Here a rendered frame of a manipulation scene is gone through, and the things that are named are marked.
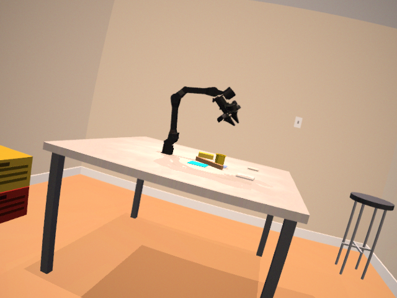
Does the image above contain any yellow cup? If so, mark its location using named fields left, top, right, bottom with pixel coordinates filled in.
left=215, top=153, right=226, bottom=165

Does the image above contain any yellow rectangular block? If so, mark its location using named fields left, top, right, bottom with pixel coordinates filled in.
left=198, top=151, right=214, bottom=160

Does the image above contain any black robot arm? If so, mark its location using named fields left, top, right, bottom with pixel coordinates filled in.
left=161, top=86, right=238, bottom=155

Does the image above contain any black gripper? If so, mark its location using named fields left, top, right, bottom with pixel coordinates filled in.
left=217, top=102, right=241, bottom=126

